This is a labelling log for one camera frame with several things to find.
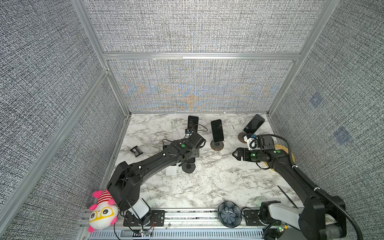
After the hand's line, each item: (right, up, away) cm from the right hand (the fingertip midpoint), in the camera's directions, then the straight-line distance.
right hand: (239, 153), depth 85 cm
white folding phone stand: (-39, -11, +5) cm, 41 cm away
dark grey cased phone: (-11, +14, +8) cm, 20 cm away
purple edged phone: (-26, +17, +13) cm, 34 cm away
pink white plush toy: (-67, -25, -16) cm, 74 cm away
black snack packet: (-63, -1, +11) cm, 64 cm away
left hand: (-27, +2, 0) cm, 27 cm away
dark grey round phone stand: (-29, -10, +5) cm, 31 cm away
